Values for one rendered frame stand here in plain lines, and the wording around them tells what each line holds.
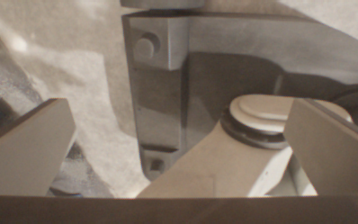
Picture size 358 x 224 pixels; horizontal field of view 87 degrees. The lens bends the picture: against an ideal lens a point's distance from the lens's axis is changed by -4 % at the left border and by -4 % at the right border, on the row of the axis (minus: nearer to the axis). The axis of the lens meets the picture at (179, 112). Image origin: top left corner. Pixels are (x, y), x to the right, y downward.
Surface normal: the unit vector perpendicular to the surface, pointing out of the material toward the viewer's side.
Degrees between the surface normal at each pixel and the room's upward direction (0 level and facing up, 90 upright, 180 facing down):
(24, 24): 0
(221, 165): 90
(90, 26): 0
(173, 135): 0
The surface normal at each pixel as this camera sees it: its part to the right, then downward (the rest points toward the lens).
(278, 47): -0.19, 0.51
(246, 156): 0.00, -0.85
